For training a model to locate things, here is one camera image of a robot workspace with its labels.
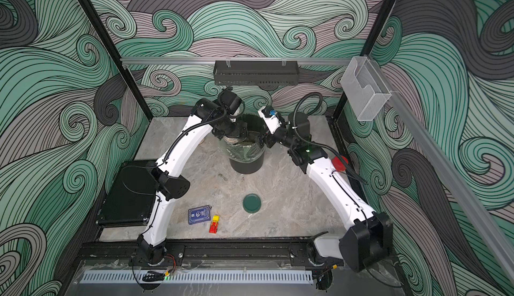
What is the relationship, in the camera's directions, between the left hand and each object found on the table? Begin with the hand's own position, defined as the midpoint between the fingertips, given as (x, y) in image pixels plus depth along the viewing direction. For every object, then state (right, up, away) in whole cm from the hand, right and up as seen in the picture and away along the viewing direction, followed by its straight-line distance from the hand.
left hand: (238, 131), depth 80 cm
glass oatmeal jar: (+2, -5, -1) cm, 5 cm away
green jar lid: (+6, -32, +6) cm, 33 cm away
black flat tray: (-28, -19, -25) cm, 42 cm away
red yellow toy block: (-10, -39, -1) cm, 40 cm away
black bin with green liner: (+4, -11, +2) cm, 12 cm away
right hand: (+8, +3, -7) cm, 11 cm away
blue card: (-16, -35, +2) cm, 39 cm away
